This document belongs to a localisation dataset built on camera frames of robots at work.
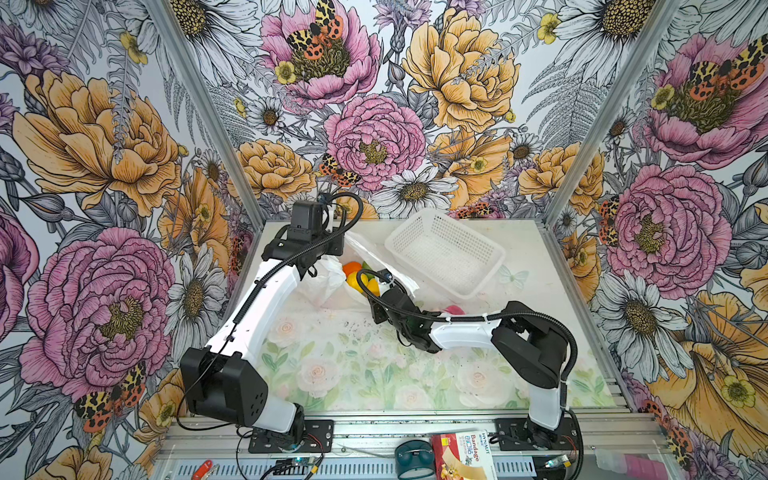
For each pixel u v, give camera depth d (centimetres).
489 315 54
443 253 111
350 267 103
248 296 47
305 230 60
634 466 69
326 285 81
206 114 89
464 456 69
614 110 88
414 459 65
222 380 41
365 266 89
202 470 70
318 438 73
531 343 52
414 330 70
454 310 90
